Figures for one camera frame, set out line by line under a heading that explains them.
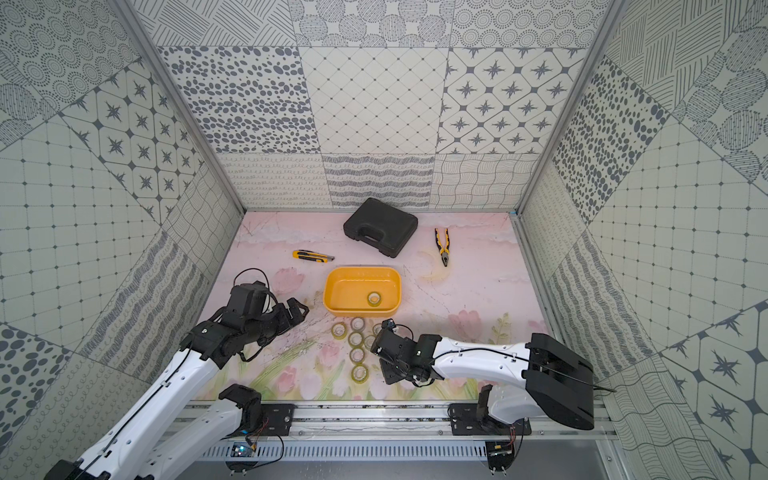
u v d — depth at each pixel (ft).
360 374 2.66
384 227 3.54
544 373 1.36
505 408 1.98
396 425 2.44
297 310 2.39
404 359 1.98
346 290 3.23
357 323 2.97
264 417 2.38
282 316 2.25
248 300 1.92
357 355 2.75
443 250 3.52
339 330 2.92
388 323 2.46
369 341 2.83
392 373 2.30
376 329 2.89
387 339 2.08
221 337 1.71
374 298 3.13
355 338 2.87
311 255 3.50
